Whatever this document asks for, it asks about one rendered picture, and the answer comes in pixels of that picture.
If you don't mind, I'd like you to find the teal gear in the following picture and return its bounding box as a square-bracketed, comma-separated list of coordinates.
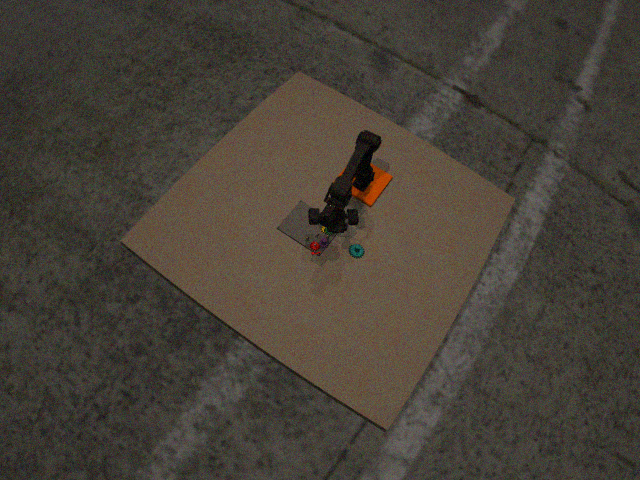
[349, 243, 365, 258]

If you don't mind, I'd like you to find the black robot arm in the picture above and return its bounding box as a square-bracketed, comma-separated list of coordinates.
[318, 129, 382, 233]

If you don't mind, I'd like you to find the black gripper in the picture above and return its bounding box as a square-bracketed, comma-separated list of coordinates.
[308, 208, 359, 225]

